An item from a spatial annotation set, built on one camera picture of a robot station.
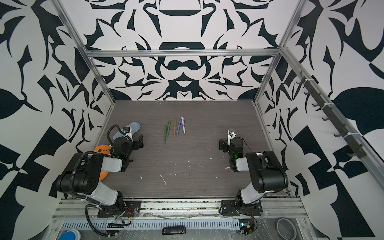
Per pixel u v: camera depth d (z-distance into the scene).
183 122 1.08
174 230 0.65
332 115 0.55
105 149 0.85
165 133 1.02
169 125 1.05
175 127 1.05
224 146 0.87
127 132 0.81
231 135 0.81
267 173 0.46
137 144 0.85
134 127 1.02
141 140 0.87
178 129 1.04
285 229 0.70
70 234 0.67
